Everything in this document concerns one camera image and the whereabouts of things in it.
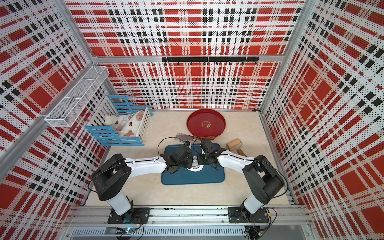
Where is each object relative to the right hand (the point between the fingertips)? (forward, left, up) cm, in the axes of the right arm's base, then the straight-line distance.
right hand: (201, 160), depth 90 cm
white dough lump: (-3, +1, -3) cm, 5 cm away
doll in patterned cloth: (+26, +53, +4) cm, 59 cm away
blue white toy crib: (+46, +67, +4) cm, 81 cm away
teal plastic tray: (-8, -3, -4) cm, 9 cm away
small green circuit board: (-35, +34, -1) cm, 49 cm away
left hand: (0, +6, -1) cm, 6 cm away
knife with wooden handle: (+6, +10, +17) cm, 20 cm away
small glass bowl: (-3, +4, +3) cm, 6 cm away
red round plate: (+32, -4, -2) cm, 32 cm away
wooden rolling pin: (+12, -24, -2) cm, 27 cm away
